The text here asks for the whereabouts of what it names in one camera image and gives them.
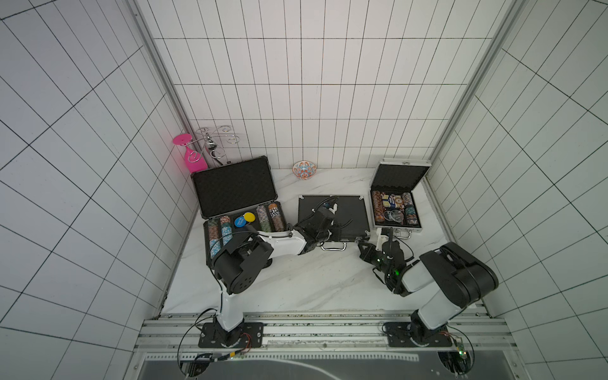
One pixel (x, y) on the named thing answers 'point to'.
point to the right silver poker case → (392, 199)
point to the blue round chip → (240, 222)
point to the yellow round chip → (248, 217)
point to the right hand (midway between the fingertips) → (360, 238)
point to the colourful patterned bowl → (304, 169)
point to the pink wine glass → (194, 158)
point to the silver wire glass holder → (210, 143)
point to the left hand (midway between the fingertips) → (336, 233)
